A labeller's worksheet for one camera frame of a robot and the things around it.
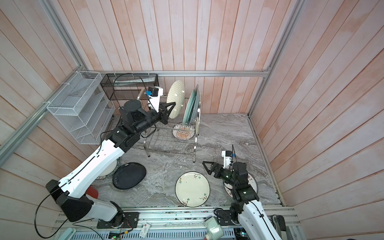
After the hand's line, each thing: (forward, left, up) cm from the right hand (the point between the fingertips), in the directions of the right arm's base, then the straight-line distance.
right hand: (207, 164), depth 77 cm
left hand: (+12, +16, +30) cm, 36 cm away
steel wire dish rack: (+19, +29, -9) cm, 36 cm away
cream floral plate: (-9, +8, -15) cm, 19 cm away
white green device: (-28, -3, -10) cm, 30 cm away
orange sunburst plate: (+31, +15, -13) cm, 37 cm away
